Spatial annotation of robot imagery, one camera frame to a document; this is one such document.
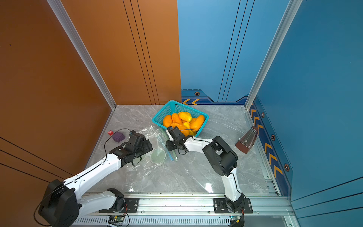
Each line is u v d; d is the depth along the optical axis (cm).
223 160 52
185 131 92
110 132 102
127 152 62
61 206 40
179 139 75
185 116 100
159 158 89
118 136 94
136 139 64
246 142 89
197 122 94
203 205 76
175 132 76
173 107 111
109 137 103
